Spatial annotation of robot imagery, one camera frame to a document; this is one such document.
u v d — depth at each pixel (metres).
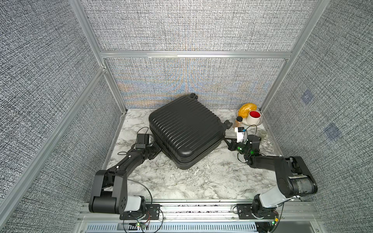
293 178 0.46
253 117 1.03
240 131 0.82
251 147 0.72
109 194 0.43
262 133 0.94
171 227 0.70
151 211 0.74
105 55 0.93
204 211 0.75
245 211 0.73
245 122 1.10
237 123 1.03
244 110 1.11
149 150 0.76
